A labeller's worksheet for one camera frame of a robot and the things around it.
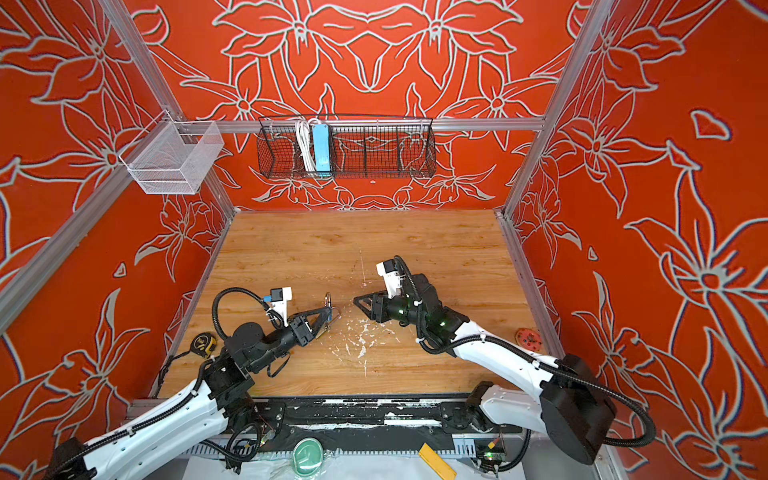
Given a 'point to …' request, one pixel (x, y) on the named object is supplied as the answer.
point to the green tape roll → (308, 457)
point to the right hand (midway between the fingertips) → (353, 302)
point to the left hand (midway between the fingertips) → (328, 312)
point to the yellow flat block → (442, 469)
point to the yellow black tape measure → (204, 344)
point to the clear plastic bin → (173, 157)
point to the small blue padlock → (328, 304)
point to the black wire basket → (359, 148)
